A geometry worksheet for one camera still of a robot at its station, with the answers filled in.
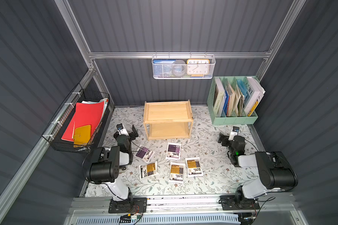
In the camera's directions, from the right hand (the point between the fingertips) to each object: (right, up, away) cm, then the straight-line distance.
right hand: (231, 134), depth 93 cm
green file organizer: (+4, +24, +5) cm, 24 cm away
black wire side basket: (-92, +24, -14) cm, 96 cm away
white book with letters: (+16, +28, +1) cm, 33 cm away
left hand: (-71, +5, -2) cm, 71 cm away
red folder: (-86, +13, -19) cm, 89 cm away
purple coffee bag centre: (-39, -12, 0) cm, 41 cm away
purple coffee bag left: (-58, -13, -2) cm, 59 cm away
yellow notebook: (-84, +2, -26) cm, 88 cm away
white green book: (-8, +25, +3) cm, 27 cm away
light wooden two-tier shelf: (-44, +9, -9) cm, 46 cm away
